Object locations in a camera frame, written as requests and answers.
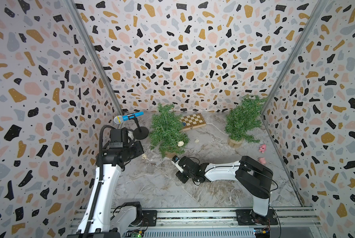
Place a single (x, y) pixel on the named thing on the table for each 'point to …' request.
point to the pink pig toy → (262, 148)
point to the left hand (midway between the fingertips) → (142, 147)
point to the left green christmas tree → (167, 137)
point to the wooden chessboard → (192, 121)
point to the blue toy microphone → (119, 119)
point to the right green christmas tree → (243, 120)
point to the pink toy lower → (262, 160)
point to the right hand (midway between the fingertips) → (178, 173)
